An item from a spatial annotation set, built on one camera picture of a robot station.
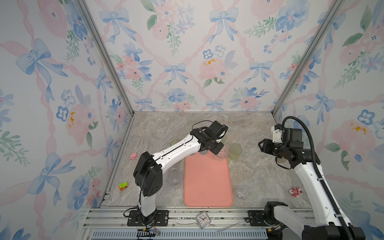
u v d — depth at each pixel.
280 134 0.63
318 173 0.45
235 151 0.89
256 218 0.73
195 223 0.73
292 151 0.52
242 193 0.80
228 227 0.72
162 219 0.74
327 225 0.38
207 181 0.86
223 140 0.98
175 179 0.86
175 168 0.90
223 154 0.88
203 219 0.72
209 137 0.59
